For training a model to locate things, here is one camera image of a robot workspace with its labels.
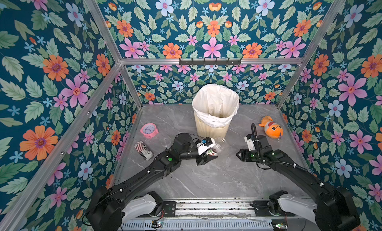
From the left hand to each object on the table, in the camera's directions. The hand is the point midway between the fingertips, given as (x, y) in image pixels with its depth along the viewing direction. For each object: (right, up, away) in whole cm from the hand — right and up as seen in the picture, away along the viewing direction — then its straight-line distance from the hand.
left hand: (215, 150), depth 71 cm
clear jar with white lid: (+5, -1, +22) cm, 23 cm away
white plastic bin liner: (+2, +24, +25) cm, 35 cm away
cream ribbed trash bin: (-4, +8, +16) cm, 18 cm away
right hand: (+17, -4, +15) cm, 23 cm away
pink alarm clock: (-44, +8, +31) cm, 54 cm away
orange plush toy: (+39, +8, +25) cm, 47 cm away
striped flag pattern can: (-43, -4, +20) cm, 48 cm away
